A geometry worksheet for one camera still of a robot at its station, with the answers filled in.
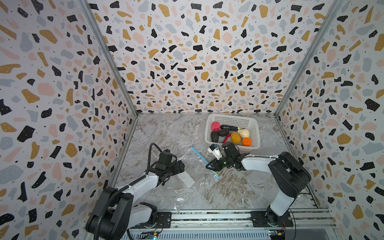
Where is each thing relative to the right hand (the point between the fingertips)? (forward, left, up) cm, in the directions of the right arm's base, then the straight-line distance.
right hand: (206, 163), depth 88 cm
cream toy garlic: (+24, -26, 0) cm, 35 cm away
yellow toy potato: (+20, -20, -1) cm, 28 cm away
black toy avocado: (+24, -12, -1) cm, 27 cm away
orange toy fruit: (+17, -27, -2) cm, 32 cm away
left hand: (0, +16, -1) cm, 16 cm away
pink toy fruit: (+29, -7, 0) cm, 30 cm away
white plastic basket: (+33, -20, -1) cm, 39 cm away
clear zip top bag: (-13, +4, -3) cm, 14 cm away
